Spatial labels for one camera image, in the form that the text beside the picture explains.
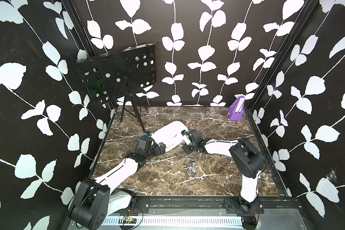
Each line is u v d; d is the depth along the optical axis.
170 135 1.02
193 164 0.88
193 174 0.85
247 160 0.50
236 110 1.08
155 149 0.78
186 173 0.85
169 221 0.70
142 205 0.74
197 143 0.76
